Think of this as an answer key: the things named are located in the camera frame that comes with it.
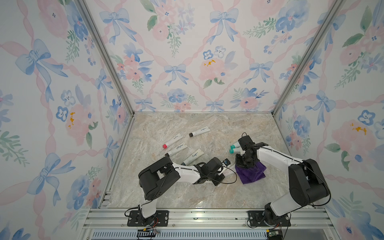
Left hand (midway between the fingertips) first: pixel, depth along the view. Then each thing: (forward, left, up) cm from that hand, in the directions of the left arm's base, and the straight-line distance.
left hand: (224, 174), depth 88 cm
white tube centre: (+14, +15, 0) cm, 20 cm away
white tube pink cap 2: (-4, 0, +15) cm, 16 cm away
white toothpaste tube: (+18, -9, +2) cm, 21 cm away
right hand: (+6, -10, +1) cm, 11 cm away
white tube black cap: (+32, +13, 0) cm, 34 cm away
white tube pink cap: (+24, +31, 0) cm, 40 cm away
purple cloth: (-1, -14, +2) cm, 14 cm away
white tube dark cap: (+16, +29, +1) cm, 33 cm away
